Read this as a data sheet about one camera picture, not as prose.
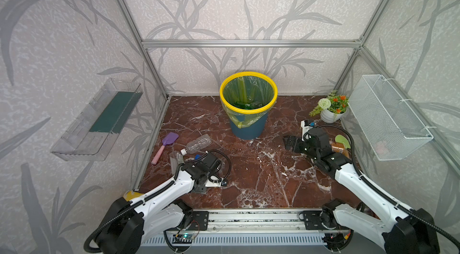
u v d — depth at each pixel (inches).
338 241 27.3
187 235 27.9
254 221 29.6
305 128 29.0
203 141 36.7
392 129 25.1
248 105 37.9
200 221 29.0
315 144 24.6
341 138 40.6
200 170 24.7
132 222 15.5
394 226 15.6
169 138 39.0
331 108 38.6
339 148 35.1
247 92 38.8
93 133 25.5
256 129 39.8
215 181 28.7
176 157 34.1
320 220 28.9
